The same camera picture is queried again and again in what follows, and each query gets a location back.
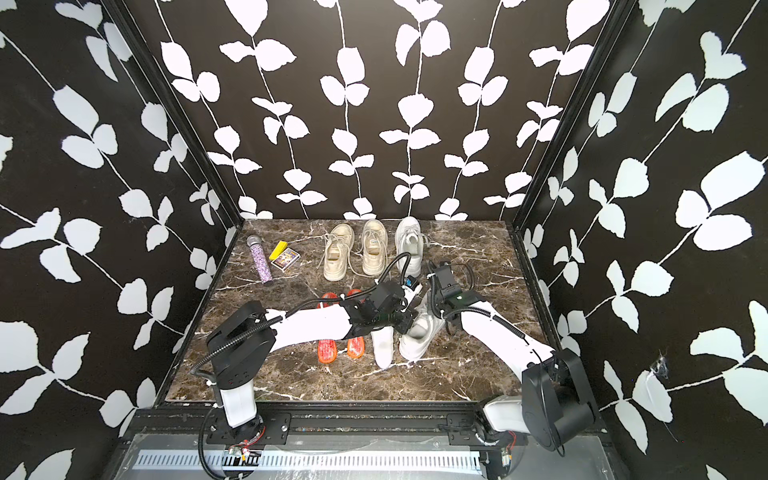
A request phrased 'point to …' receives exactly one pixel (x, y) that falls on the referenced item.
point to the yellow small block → (279, 249)
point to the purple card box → (288, 258)
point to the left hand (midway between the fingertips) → (421, 311)
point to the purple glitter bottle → (255, 243)
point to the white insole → (382, 338)
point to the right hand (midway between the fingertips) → (438, 293)
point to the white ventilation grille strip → (311, 460)
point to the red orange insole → (327, 350)
